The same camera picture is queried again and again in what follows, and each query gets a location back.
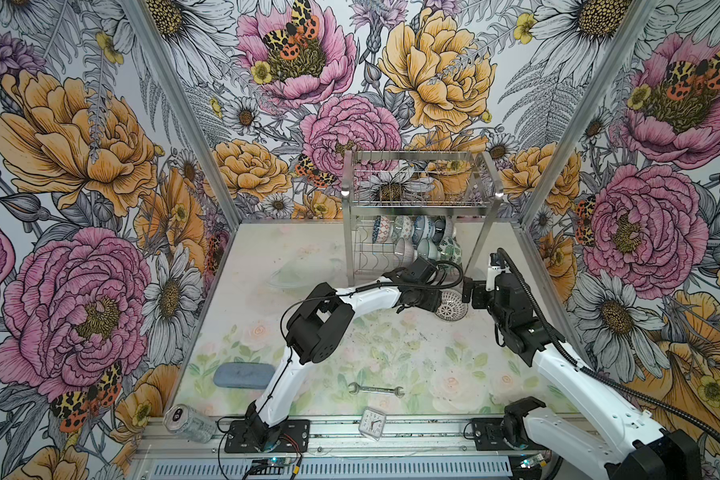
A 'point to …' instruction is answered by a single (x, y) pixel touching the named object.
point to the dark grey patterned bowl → (439, 229)
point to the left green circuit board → (268, 466)
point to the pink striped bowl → (404, 251)
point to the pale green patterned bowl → (403, 227)
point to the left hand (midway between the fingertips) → (430, 306)
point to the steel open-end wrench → (356, 388)
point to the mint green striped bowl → (427, 248)
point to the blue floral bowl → (421, 230)
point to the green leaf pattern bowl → (450, 250)
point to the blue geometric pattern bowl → (381, 230)
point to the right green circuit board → (528, 462)
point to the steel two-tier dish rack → (430, 205)
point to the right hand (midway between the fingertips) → (482, 286)
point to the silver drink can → (182, 419)
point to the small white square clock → (372, 423)
